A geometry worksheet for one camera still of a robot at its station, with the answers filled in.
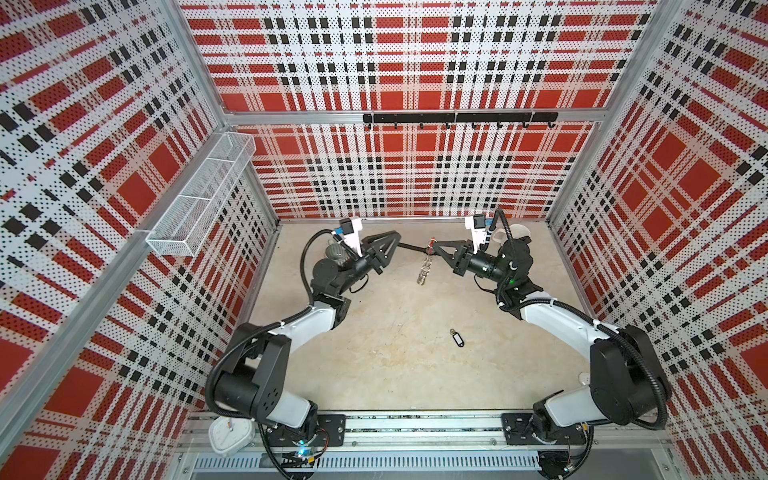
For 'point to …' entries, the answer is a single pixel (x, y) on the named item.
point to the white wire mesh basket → (187, 221)
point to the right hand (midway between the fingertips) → (434, 246)
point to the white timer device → (229, 435)
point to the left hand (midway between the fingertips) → (394, 236)
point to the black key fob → (457, 338)
